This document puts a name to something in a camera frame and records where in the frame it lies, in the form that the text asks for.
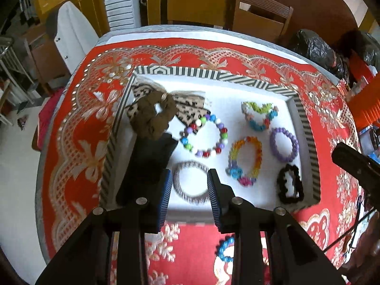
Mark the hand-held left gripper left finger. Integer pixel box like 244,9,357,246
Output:
35,168,174,285

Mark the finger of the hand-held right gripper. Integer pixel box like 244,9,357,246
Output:
332,142,380,211

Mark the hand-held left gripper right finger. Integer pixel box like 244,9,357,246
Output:
206,169,346,285

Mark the rainbow bead bracelet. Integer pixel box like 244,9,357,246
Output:
227,137,263,186

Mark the black cloth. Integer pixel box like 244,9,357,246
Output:
116,132,179,207

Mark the silver glitter bangle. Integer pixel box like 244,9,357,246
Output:
172,161,212,205

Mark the multicoloured round bead bracelet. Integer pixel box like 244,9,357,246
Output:
180,113,229,158

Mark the blue bead bracelet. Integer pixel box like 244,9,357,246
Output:
215,235,235,262

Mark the black scrunchie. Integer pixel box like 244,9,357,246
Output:
277,163,305,205

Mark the purple bead bracelet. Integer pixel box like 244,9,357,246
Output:
270,127,299,163

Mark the brown scrunchie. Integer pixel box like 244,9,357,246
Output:
129,90,179,140

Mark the green white blue bracelet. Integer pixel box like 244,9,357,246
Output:
241,101,280,132

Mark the leopard print hair bow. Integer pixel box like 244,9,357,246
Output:
128,85,208,125

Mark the striped tray with white inside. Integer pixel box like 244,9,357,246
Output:
98,65,323,224

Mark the orange plastic basket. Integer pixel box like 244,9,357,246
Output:
347,74,380,128

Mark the red seat cushion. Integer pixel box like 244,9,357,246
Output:
32,87,66,152

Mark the round brown tabletop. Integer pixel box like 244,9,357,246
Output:
261,0,367,45

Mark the white grey table undercloth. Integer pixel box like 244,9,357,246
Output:
34,25,342,265

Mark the brown wooden slatted chair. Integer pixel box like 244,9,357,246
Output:
230,0,294,43

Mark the dark wooden chair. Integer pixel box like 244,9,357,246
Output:
22,24,72,95

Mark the white jacket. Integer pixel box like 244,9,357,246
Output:
55,1,100,73

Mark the yellow wooden chair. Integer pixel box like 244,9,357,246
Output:
166,0,235,30

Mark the white louvered door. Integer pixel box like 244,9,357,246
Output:
101,0,141,32

